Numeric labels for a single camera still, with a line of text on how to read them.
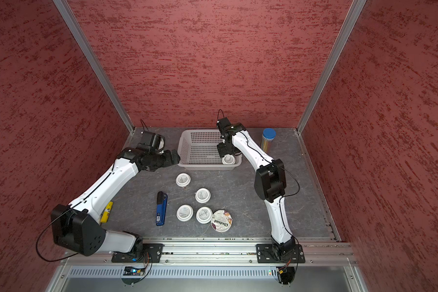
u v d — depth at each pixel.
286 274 0.73
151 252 0.74
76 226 0.41
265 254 0.74
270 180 0.55
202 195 0.85
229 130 0.67
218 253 0.76
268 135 0.92
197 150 1.10
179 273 0.77
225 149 0.82
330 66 0.90
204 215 0.78
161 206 0.83
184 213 0.79
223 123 0.76
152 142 0.64
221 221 0.78
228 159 0.97
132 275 0.72
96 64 0.88
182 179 0.90
